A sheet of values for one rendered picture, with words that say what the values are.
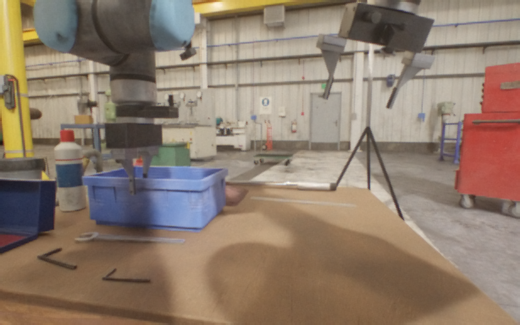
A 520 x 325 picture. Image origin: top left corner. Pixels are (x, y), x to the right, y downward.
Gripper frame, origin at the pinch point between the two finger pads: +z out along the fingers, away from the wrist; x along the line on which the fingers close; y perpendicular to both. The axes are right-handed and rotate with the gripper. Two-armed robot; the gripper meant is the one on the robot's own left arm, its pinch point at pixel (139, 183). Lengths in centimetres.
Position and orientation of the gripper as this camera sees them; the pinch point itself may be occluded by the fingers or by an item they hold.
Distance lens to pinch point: 62.7
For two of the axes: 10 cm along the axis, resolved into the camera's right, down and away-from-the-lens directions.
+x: -1.6, 1.2, -9.8
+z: 0.0, 9.9, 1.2
